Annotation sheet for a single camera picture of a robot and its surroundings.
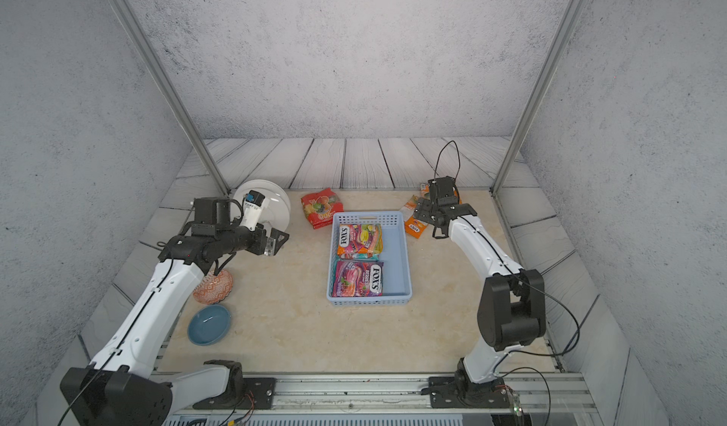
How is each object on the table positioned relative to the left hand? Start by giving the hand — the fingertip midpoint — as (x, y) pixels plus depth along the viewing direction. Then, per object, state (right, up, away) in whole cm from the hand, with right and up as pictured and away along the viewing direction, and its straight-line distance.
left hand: (277, 229), depth 77 cm
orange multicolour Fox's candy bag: (+21, -6, +22) cm, 31 cm away
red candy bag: (+5, +7, +34) cm, 35 cm away
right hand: (+44, +5, +13) cm, 47 cm away
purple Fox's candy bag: (+21, -16, +10) cm, 28 cm away
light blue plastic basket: (+34, -16, +17) cm, 41 cm away
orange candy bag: (+48, +13, +41) cm, 65 cm away
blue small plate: (-22, -28, +7) cm, 37 cm away
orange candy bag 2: (+41, -1, +31) cm, 51 cm away
